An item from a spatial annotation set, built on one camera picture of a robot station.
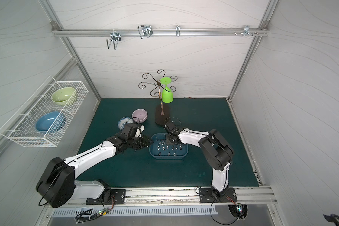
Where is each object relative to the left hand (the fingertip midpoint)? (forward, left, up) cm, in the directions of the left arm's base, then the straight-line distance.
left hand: (152, 142), depth 83 cm
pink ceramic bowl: (+26, +14, -7) cm, 30 cm away
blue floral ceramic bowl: (+20, +25, -6) cm, 33 cm away
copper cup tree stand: (+35, -13, +22) cm, 44 cm away
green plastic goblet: (+29, -8, +12) cm, 33 cm away
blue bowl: (-2, +45, +22) cm, 50 cm away
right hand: (+8, -10, -10) cm, 16 cm away
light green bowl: (+14, +48, +24) cm, 56 cm away
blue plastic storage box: (0, -3, -10) cm, 10 cm away
